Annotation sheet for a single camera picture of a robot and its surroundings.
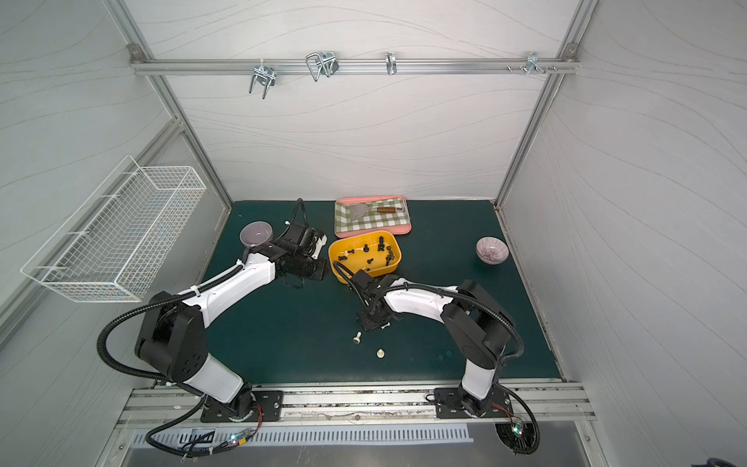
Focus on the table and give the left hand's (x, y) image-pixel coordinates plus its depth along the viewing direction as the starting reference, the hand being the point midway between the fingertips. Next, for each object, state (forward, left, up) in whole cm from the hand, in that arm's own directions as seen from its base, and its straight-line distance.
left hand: (326, 270), depth 87 cm
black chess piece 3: (+16, -11, -9) cm, 21 cm away
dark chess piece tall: (+12, -21, -10) cm, 26 cm away
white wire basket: (-7, +47, +21) cm, 52 cm away
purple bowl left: (+20, +30, -6) cm, 36 cm away
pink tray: (+39, -13, -9) cm, 42 cm away
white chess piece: (-17, -10, -10) cm, 22 cm away
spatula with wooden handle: (+36, -7, -10) cm, 38 cm away
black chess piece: (+12, -2, -11) cm, 16 cm away
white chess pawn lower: (-21, -17, -10) cm, 29 cm away
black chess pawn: (+10, -13, -10) cm, 19 cm away
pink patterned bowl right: (+16, -57, -10) cm, 60 cm away
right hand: (-11, -14, -10) cm, 21 cm away
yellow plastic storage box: (+15, -14, -11) cm, 23 cm away
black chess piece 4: (+18, -16, -10) cm, 26 cm away
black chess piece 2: (+10, -19, -10) cm, 24 cm away
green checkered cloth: (+31, -13, -10) cm, 35 cm away
